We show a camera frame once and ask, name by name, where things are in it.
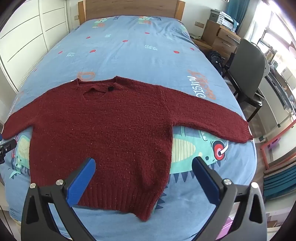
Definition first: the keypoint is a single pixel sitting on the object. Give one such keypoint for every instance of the grey chair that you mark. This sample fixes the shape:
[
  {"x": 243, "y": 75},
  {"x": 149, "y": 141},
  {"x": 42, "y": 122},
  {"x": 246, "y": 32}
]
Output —
[{"x": 248, "y": 67}]

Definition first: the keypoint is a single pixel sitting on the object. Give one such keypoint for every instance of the black bag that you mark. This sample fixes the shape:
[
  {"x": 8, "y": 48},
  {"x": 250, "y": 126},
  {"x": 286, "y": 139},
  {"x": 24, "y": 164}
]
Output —
[{"x": 215, "y": 60}]

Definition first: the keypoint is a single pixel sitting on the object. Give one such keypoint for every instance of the orange metal frame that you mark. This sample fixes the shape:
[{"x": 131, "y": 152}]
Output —
[{"x": 266, "y": 153}]

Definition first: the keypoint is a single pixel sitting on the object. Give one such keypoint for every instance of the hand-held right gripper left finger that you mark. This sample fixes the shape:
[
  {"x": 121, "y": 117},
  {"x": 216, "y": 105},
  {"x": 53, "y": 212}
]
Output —
[{"x": 81, "y": 183}]

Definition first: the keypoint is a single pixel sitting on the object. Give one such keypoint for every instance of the dark red knitted sweater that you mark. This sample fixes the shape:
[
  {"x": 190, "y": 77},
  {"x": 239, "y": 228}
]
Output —
[{"x": 104, "y": 127}]

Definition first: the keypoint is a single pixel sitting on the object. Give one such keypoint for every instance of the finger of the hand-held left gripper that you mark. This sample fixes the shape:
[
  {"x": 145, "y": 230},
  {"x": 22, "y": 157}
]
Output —
[{"x": 9, "y": 144}]

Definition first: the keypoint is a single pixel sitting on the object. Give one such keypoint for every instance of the white desk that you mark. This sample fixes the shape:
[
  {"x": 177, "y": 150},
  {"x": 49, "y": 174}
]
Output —
[{"x": 281, "y": 69}]

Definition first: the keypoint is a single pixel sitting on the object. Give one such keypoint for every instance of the bed with blue printed sheet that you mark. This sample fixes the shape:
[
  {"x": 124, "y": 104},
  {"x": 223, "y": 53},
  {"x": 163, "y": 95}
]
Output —
[{"x": 138, "y": 58}]

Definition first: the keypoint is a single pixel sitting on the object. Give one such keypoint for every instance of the purple plastic bin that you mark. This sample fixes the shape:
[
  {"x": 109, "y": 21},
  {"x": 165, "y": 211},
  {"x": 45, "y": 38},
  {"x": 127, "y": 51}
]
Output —
[{"x": 225, "y": 228}]

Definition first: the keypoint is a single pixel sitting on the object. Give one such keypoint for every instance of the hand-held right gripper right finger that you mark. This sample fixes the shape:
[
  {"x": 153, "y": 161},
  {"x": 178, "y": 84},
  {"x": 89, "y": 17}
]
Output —
[{"x": 207, "y": 183}]

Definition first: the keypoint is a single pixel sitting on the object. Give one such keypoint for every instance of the wooden headboard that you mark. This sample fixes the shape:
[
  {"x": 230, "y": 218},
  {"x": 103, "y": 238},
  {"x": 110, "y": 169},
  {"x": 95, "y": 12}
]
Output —
[{"x": 129, "y": 8}]

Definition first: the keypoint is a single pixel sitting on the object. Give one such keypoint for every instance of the white printer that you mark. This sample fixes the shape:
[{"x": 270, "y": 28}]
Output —
[{"x": 229, "y": 22}]

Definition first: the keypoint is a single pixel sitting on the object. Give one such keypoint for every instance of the stack of teal mats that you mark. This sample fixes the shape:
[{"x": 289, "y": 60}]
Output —
[{"x": 279, "y": 180}]

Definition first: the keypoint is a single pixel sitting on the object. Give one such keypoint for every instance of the wooden drawer cabinet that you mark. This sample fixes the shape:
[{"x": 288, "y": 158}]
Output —
[{"x": 225, "y": 38}]

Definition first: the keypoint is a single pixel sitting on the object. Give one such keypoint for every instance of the teal curtain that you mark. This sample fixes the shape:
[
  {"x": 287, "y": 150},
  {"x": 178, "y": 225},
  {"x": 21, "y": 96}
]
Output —
[{"x": 238, "y": 9}]

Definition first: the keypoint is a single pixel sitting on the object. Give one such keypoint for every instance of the white wardrobe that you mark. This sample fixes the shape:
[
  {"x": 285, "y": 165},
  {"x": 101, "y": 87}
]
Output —
[{"x": 34, "y": 27}]

